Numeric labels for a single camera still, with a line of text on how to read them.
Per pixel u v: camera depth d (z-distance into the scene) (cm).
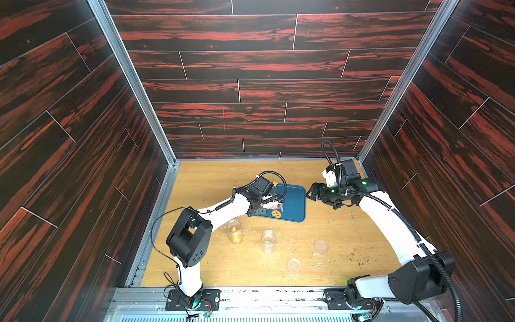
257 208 67
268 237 79
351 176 60
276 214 96
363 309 72
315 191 71
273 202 78
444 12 67
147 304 73
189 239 48
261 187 71
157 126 102
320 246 87
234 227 88
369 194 52
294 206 96
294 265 82
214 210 53
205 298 74
